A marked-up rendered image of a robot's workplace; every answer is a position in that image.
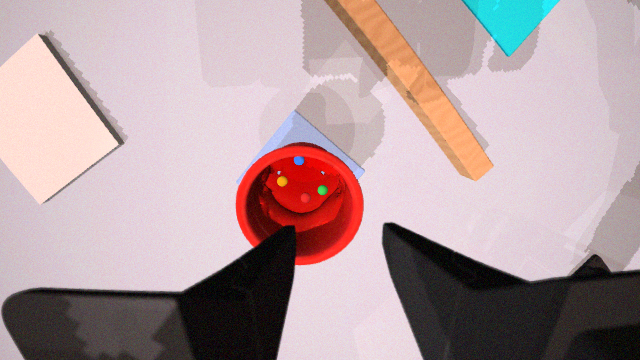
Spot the red cup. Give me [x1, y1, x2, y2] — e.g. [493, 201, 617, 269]
[236, 142, 364, 265]

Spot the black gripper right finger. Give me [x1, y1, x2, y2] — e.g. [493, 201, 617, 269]
[381, 223, 640, 360]

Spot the orange marble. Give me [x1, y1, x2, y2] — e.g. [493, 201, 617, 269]
[277, 176, 288, 187]

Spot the orange flat bar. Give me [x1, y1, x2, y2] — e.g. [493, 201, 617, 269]
[325, 0, 493, 181]

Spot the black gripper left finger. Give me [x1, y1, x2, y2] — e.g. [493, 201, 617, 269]
[1, 225, 296, 360]

